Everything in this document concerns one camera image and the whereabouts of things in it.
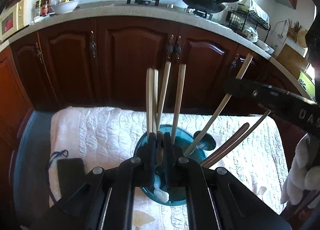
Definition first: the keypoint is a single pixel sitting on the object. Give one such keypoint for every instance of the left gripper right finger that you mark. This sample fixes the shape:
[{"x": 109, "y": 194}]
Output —
[{"x": 170, "y": 156}]

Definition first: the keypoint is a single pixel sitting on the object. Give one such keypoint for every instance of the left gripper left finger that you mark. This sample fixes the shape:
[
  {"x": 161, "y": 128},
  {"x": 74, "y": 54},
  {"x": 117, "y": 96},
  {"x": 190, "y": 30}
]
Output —
[{"x": 148, "y": 156}]

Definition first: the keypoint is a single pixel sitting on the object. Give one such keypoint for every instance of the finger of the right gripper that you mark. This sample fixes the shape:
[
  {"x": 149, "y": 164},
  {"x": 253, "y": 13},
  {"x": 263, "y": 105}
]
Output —
[{"x": 242, "y": 89}]

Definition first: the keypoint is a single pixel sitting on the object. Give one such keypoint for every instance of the floral white enamel cup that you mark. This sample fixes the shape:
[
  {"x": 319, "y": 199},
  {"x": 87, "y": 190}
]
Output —
[{"x": 177, "y": 196}]

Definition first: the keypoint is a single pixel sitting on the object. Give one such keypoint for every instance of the wooden handled metal fork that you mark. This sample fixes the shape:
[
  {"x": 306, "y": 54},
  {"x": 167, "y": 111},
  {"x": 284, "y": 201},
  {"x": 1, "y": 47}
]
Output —
[{"x": 248, "y": 132}]

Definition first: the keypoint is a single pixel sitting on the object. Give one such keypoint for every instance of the light bamboo chopstick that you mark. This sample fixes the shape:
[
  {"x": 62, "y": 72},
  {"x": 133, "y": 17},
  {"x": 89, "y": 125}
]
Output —
[
  {"x": 149, "y": 100},
  {"x": 179, "y": 94},
  {"x": 155, "y": 99}
]

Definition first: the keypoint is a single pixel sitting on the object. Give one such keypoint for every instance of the white plastic ladle spoon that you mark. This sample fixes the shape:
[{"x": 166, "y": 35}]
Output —
[{"x": 160, "y": 194}]

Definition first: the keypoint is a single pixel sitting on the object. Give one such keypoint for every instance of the dark wood kitchen cabinets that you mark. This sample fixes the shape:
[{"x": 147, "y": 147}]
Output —
[{"x": 103, "y": 62}]

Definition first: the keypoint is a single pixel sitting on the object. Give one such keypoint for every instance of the gloved operator hand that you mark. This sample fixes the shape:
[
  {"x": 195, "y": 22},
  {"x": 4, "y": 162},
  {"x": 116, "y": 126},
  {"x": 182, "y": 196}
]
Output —
[{"x": 302, "y": 174}]

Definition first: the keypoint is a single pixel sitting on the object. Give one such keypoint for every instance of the white quilted table cloth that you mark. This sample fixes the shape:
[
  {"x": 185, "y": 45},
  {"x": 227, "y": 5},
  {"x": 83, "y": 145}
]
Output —
[{"x": 106, "y": 136}]

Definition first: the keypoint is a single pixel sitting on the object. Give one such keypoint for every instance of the black dish rack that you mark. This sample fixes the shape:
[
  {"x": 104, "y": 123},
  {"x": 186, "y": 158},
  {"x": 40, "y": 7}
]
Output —
[{"x": 237, "y": 18}]

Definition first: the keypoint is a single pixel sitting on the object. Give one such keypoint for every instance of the black phone on table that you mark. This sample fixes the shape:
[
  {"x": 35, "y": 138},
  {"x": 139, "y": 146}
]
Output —
[{"x": 71, "y": 174}]

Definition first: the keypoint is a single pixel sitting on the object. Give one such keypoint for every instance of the black frying wok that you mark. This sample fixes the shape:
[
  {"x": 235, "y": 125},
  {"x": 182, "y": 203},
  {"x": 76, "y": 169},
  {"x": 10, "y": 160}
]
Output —
[{"x": 208, "y": 6}]

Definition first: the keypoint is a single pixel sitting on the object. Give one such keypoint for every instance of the white mixing bowl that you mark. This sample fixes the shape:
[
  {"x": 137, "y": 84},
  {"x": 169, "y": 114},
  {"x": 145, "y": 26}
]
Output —
[{"x": 65, "y": 7}]

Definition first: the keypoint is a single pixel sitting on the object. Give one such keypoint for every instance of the brown sauce bottle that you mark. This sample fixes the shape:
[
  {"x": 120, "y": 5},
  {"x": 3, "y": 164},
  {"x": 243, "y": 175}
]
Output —
[{"x": 45, "y": 7}]

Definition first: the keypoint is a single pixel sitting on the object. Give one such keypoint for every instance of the white microwave oven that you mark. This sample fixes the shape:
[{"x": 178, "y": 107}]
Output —
[{"x": 20, "y": 15}]

